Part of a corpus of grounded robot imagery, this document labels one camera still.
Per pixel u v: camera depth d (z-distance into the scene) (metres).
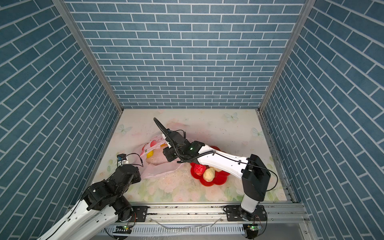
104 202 0.50
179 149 0.59
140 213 0.73
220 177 0.83
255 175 0.43
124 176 0.55
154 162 0.92
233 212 0.74
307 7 0.71
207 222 0.72
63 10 0.71
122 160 0.64
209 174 0.81
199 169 0.82
